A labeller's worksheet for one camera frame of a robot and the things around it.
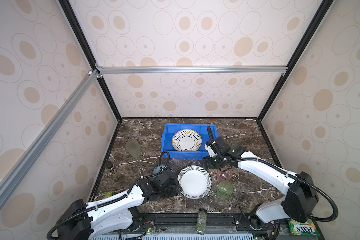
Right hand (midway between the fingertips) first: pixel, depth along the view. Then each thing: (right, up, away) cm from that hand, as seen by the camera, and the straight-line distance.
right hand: (205, 164), depth 82 cm
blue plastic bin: (-22, +19, +25) cm, 38 cm away
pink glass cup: (+13, -8, +6) cm, 16 cm away
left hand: (-12, -13, -5) cm, 18 cm away
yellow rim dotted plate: (-9, +12, +21) cm, 26 cm away
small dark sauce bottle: (-53, -1, +2) cm, 53 cm away
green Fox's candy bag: (+47, -28, -12) cm, 56 cm away
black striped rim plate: (-5, -12, +6) cm, 14 cm away
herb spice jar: (-3, -25, -11) cm, 27 cm away
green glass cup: (+12, -15, +3) cm, 19 cm away
